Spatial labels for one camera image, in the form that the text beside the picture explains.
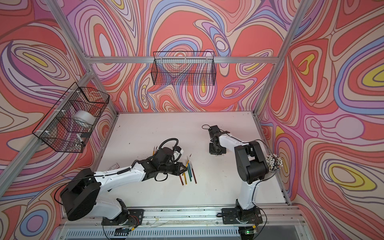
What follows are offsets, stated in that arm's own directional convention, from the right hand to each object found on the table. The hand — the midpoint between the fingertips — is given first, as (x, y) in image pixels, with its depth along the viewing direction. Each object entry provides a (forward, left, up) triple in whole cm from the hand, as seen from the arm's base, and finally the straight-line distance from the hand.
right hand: (217, 155), depth 96 cm
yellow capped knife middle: (-16, +21, 0) cm, 26 cm away
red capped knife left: (-17, +23, +1) cm, 28 cm away
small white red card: (-6, +65, +2) cm, 65 cm away
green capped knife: (-12, +18, 0) cm, 22 cm away
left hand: (-14, +18, +9) cm, 25 cm away
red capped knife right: (-11, +16, +1) cm, 20 cm away
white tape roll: (+6, +70, +33) cm, 78 cm away
